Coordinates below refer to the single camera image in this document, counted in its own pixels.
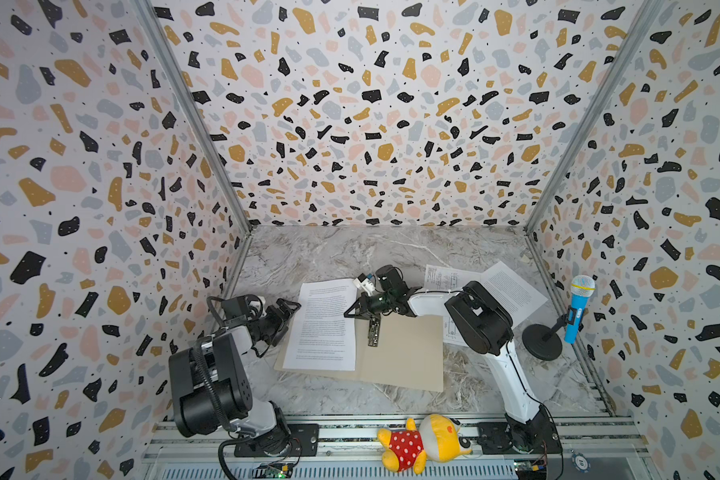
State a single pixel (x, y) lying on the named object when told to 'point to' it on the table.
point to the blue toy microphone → (582, 287)
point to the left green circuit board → (273, 471)
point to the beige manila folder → (409, 353)
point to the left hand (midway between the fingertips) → (293, 311)
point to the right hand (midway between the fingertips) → (340, 312)
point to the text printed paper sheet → (321, 337)
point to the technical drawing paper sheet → (445, 279)
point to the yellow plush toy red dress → (436, 437)
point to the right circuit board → (530, 469)
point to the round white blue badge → (581, 462)
